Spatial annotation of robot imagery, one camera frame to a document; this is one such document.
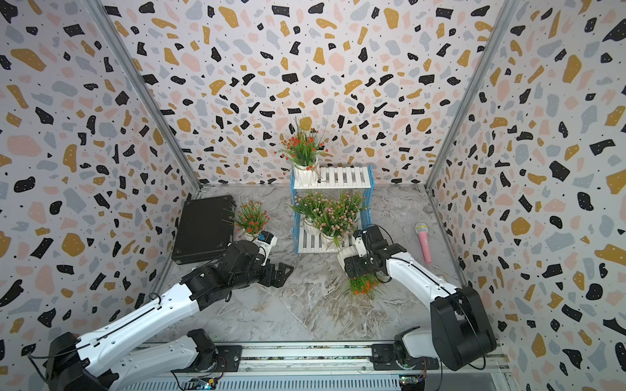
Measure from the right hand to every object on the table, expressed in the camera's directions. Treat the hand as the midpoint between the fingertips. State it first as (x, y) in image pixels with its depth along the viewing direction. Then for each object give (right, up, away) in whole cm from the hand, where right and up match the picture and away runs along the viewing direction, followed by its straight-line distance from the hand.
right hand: (358, 264), depth 88 cm
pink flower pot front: (-9, +15, 0) cm, 17 cm away
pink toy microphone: (+29, +12, +14) cm, 34 cm away
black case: (-65, +12, +18) cm, 68 cm away
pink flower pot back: (-18, +22, +2) cm, 28 cm away
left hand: (-24, +3, -13) cm, 27 cm away
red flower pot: (-40, +16, +2) cm, 43 cm away
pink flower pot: (-3, +21, +4) cm, 21 cm away
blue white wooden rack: (0, +31, -1) cm, 31 cm away
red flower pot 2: (0, -5, -6) cm, 8 cm away
